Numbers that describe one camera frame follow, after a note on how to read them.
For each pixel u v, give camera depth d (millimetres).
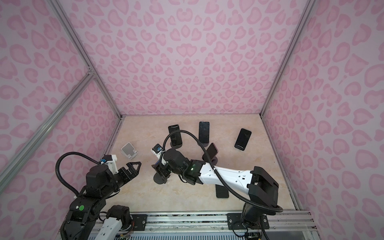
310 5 682
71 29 756
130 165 628
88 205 456
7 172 501
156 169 631
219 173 482
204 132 960
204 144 1023
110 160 627
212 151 854
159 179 839
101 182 506
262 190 416
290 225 728
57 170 465
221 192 819
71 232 430
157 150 617
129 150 927
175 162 542
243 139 954
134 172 618
